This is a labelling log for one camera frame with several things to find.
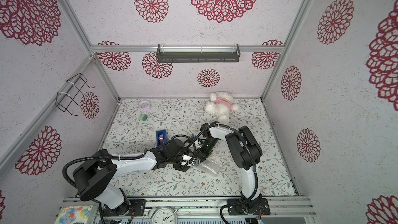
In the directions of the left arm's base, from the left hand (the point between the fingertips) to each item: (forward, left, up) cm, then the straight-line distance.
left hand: (189, 156), depth 88 cm
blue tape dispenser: (+11, +16, +4) cm, 20 cm away
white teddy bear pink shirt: (+33, -20, +6) cm, 39 cm away
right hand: (-2, -5, -2) cm, 6 cm away
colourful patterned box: (-28, +46, +4) cm, 54 cm away
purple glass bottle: (-6, -12, +3) cm, 14 cm away
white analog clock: (-28, +10, +2) cm, 30 cm away
